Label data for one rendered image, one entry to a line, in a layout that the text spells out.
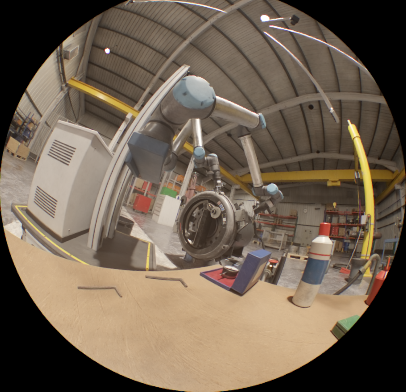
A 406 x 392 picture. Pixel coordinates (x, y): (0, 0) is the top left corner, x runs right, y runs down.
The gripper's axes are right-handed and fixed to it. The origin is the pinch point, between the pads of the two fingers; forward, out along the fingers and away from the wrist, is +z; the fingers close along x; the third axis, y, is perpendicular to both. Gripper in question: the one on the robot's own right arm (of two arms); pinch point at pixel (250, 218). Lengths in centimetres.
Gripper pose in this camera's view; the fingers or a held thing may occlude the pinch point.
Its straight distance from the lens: 126.2
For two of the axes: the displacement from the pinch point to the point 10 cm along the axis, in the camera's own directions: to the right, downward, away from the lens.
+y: -4.2, -8.1, 4.2
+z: -7.3, 5.7, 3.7
